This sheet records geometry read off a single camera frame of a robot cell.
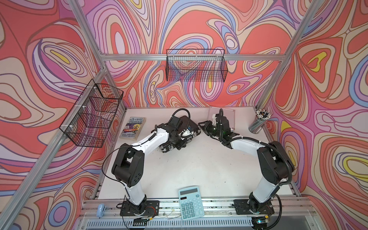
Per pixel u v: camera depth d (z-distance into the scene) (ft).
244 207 2.41
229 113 3.65
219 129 2.31
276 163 1.57
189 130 2.63
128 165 1.51
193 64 3.16
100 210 2.32
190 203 2.41
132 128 3.42
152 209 2.38
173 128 2.36
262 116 2.98
